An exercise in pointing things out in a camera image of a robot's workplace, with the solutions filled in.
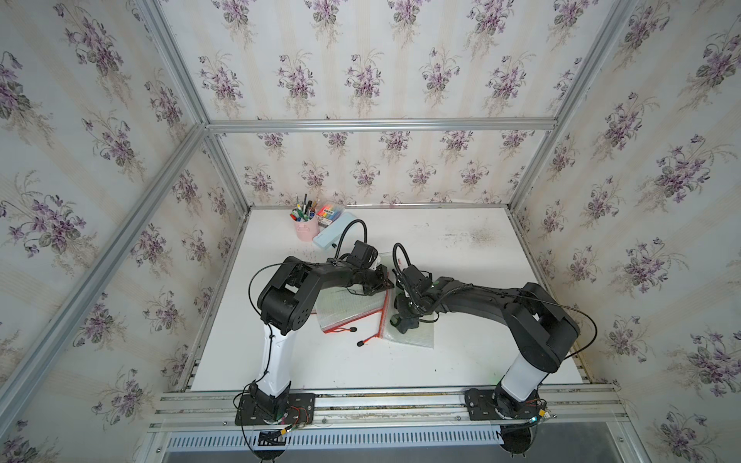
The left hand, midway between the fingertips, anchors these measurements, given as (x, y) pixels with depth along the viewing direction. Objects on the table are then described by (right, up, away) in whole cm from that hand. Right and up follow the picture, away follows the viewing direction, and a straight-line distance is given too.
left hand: (395, 285), depth 96 cm
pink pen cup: (-32, +21, +5) cm, 38 cm away
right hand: (+4, -8, -4) cm, 10 cm away
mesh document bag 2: (-18, -7, -5) cm, 20 cm away
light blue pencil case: (-24, +17, +12) cm, 31 cm away
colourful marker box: (-26, +26, +22) cm, 43 cm away
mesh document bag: (+8, -13, -10) cm, 18 cm away
